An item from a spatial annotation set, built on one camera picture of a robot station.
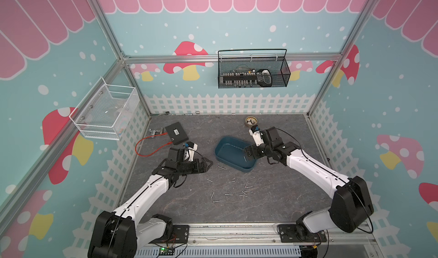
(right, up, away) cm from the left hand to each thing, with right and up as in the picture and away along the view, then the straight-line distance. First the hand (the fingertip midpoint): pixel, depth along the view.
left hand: (206, 166), depth 83 cm
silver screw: (+7, -3, +12) cm, 14 cm away
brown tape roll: (+27, +24, +33) cm, 49 cm away
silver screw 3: (+13, -9, +7) cm, 18 cm away
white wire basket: (-43, +26, -9) cm, 51 cm away
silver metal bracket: (-37, +17, +26) cm, 48 cm away
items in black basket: (+20, +46, +9) cm, 52 cm away
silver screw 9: (+20, -11, +7) cm, 24 cm away
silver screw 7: (+19, -15, +2) cm, 24 cm away
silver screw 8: (+20, -14, +4) cm, 25 cm away
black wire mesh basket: (+25, +52, +11) cm, 59 cm away
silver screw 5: (+4, -17, 0) cm, 18 cm away
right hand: (+23, +9, +3) cm, 25 cm away
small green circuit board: (-17, -34, -10) cm, 39 cm away
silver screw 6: (+12, -15, +3) cm, 20 cm away
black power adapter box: (-21, +16, +26) cm, 37 cm away
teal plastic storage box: (+13, +5, +17) cm, 22 cm away
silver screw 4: (+3, -14, +2) cm, 15 cm away
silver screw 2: (+1, -9, +7) cm, 12 cm away
